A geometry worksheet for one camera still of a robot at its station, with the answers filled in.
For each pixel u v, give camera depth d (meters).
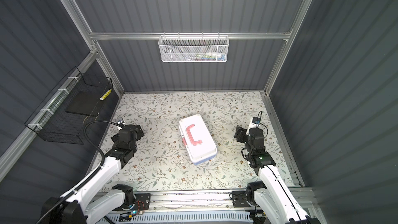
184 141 0.85
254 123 0.69
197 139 0.83
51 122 0.64
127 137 0.62
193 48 1.24
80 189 0.44
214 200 0.75
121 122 0.70
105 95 0.82
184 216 0.71
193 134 0.85
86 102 0.77
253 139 0.59
